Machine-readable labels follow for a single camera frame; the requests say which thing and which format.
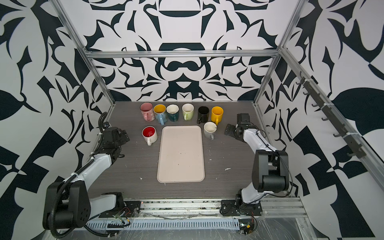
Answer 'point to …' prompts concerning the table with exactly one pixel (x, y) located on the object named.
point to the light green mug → (187, 109)
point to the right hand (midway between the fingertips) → (234, 131)
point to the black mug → (203, 114)
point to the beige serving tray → (181, 154)
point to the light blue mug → (159, 110)
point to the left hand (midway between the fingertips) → (114, 133)
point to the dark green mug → (173, 110)
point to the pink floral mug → (147, 110)
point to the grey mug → (209, 129)
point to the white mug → (150, 134)
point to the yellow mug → (217, 112)
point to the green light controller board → (246, 225)
